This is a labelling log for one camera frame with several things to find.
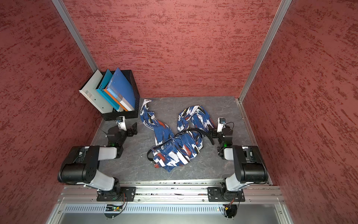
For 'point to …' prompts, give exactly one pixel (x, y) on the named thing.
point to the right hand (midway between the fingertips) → (215, 125)
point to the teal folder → (103, 82)
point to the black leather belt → (207, 135)
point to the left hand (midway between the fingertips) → (130, 125)
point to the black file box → (116, 115)
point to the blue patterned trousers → (172, 150)
